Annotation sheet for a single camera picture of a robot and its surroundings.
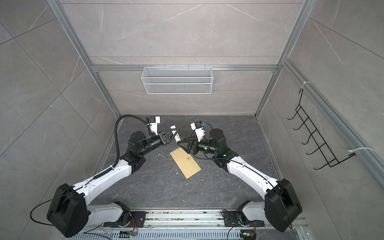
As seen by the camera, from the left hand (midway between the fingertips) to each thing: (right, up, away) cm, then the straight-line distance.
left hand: (178, 128), depth 70 cm
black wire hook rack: (+63, -12, -10) cm, 65 cm away
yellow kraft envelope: (+2, -22, +26) cm, 34 cm away
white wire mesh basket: (-5, +33, +31) cm, 46 cm away
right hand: (+1, -6, +2) cm, 7 cm away
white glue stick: (-1, -4, 0) cm, 4 cm away
